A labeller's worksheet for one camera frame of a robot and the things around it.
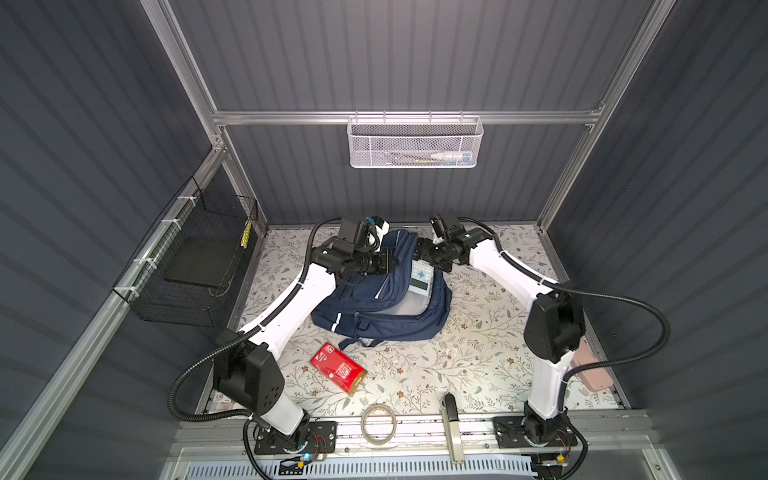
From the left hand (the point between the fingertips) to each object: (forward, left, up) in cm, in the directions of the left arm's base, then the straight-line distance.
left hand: (405, 265), depth 77 cm
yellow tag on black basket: (+10, +44, +1) cm, 45 cm away
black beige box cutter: (-30, -11, -21) cm, 38 cm away
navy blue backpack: (-6, +10, -11) cm, 16 cm away
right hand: (+10, -6, -8) cm, 14 cm away
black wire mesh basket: (-4, +55, +3) cm, 55 cm away
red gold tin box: (-18, +19, -25) cm, 36 cm away
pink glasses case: (-22, -51, -21) cm, 60 cm away
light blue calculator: (+4, -6, -11) cm, 13 cm away
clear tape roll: (-31, +11, -24) cm, 41 cm away
